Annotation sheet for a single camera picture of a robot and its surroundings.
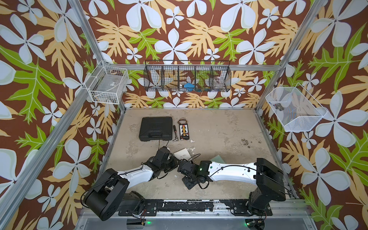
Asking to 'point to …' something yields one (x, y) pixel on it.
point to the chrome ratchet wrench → (175, 132)
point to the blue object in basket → (189, 86)
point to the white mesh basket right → (296, 110)
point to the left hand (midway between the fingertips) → (181, 160)
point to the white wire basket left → (106, 85)
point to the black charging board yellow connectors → (184, 129)
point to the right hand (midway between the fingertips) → (185, 181)
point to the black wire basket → (187, 76)
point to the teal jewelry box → (217, 159)
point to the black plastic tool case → (156, 128)
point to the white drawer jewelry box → (183, 154)
